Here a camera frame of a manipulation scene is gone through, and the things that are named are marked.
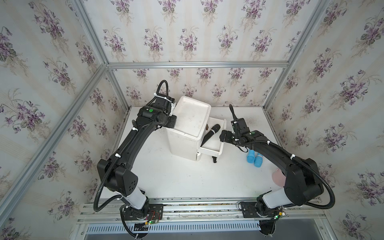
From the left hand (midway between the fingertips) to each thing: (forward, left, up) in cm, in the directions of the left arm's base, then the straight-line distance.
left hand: (170, 121), depth 80 cm
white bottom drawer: (-11, -16, -17) cm, 26 cm away
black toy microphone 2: (+3, -26, -12) cm, 28 cm away
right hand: (-3, -34, -12) cm, 36 cm away
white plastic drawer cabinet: (+4, -12, -1) cm, 13 cm away
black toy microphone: (-15, -25, -17) cm, 33 cm away
